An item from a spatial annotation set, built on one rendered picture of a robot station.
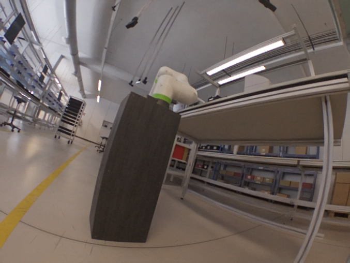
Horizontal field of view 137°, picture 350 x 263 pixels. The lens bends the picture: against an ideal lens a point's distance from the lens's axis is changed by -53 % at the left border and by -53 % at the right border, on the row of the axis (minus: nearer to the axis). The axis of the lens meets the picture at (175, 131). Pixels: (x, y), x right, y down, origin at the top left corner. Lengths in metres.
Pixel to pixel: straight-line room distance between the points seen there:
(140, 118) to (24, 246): 0.82
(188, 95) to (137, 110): 0.37
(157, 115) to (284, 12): 3.47
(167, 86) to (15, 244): 1.13
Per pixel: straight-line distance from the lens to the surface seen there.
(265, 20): 3.29
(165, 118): 0.79
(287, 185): 4.56
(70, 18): 4.85
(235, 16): 3.76
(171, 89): 0.92
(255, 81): 0.90
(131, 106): 0.73
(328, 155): 0.72
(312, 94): 0.73
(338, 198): 3.92
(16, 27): 3.63
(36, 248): 0.76
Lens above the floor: 0.53
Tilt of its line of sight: 12 degrees up
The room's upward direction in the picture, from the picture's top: 16 degrees clockwise
